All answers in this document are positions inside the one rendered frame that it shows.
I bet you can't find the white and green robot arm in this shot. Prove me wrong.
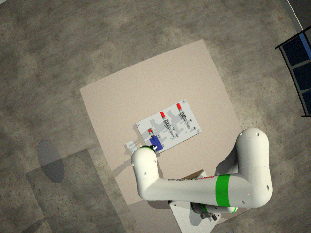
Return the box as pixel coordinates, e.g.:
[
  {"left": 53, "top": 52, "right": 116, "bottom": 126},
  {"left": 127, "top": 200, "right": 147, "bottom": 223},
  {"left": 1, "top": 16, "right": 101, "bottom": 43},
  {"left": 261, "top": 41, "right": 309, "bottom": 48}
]
[{"left": 131, "top": 128, "right": 273, "bottom": 221}]

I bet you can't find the blue rectangular block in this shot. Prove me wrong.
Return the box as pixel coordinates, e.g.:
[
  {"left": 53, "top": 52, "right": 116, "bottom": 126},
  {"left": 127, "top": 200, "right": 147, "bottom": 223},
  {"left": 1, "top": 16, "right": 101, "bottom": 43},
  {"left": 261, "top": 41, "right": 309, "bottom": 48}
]
[{"left": 149, "top": 136, "right": 163, "bottom": 152}]

